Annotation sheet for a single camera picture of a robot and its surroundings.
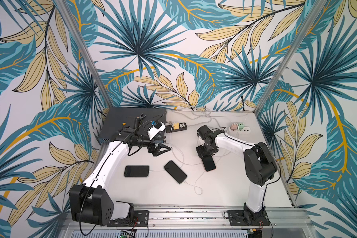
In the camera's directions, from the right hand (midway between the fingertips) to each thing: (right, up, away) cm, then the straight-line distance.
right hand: (196, 156), depth 93 cm
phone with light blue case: (-12, -10, -4) cm, 16 cm away
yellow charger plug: (-13, +19, +12) cm, 26 cm away
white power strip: (+32, +15, +13) cm, 38 cm away
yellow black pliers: (-39, +26, +15) cm, 49 cm away
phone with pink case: (+8, -4, 0) cm, 9 cm away
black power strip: (-8, +19, +15) cm, 25 cm away
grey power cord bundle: (+8, +32, +31) cm, 45 cm away
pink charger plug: (+28, +19, +11) cm, 35 cm away
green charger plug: (+33, +19, +13) cm, 40 cm away
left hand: (-18, +10, -19) cm, 28 cm away
